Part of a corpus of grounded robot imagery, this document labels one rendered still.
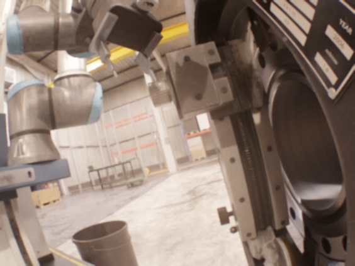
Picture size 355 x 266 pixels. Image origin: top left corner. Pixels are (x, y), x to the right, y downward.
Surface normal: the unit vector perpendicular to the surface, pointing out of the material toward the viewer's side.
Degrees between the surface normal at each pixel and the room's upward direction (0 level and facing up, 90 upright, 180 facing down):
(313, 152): 70
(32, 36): 141
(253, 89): 93
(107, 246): 93
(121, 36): 156
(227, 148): 93
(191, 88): 93
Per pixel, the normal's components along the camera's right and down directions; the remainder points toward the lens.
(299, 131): -0.06, 0.07
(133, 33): 0.46, 0.78
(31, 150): 0.51, -0.56
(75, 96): 0.57, -0.07
